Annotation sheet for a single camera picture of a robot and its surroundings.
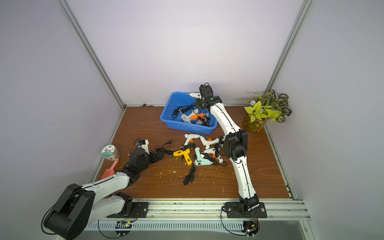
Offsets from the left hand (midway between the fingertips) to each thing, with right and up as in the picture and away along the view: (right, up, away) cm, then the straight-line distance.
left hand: (161, 150), depth 88 cm
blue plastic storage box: (+8, +23, +26) cm, 35 cm away
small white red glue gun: (+31, -2, +4) cm, 32 cm away
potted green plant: (+68, +27, +3) cm, 74 cm away
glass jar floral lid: (-30, -1, -2) cm, 30 cm away
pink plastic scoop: (-30, -12, -2) cm, 33 cm away
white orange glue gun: (+28, +3, +8) cm, 30 cm away
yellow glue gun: (+14, -3, +4) cm, 15 cm away
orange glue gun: (+23, +21, +16) cm, 34 cm away
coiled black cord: (+18, -14, -6) cm, 23 cm away
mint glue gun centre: (+23, -6, 0) cm, 24 cm away
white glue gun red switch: (+21, +33, +9) cm, 40 cm away
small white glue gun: (+17, +6, +12) cm, 22 cm away
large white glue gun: (+14, +19, +19) cm, 31 cm away
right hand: (+24, +32, +8) cm, 41 cm away
